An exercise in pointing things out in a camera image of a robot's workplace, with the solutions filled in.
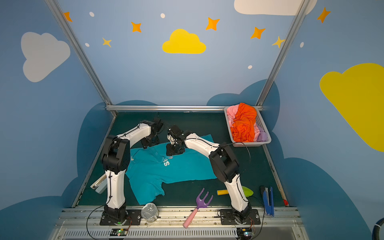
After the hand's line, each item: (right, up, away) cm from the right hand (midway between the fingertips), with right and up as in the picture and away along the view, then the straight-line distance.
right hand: (170, 151), depth 91 cm
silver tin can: (-7, -26, -20) cm, 34 cm away
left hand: (-13, +3, +8) cm, 15 cm away
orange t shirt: (+48, +14, +10) cm, 51 cm away
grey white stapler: (-37, -17, -9) cm, 42 cm away
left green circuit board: (-22, -35, -21) cm, 46 cm away
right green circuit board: (+39, -36, -19) cm, 57 cm away
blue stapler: (+54, -26, -15) cm, 62 cm away
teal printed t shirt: (-14, -9, +2) cm, 17 cm away
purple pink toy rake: (+18, -26, -13) cm, 34 cm away
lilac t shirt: (+59, +9, +4) cm, 60 cm away
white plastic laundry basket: (+56, +4, +8) cm, 57 cm away
